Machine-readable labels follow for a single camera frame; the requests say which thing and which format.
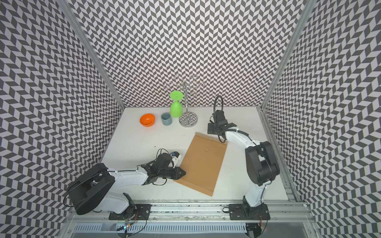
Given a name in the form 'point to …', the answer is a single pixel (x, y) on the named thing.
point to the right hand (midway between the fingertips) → (214, 130)
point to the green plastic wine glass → (176, 109)
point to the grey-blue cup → (166, 119)
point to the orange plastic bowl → (147, 120)
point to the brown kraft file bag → (203, 163)
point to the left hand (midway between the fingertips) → (184, 175)
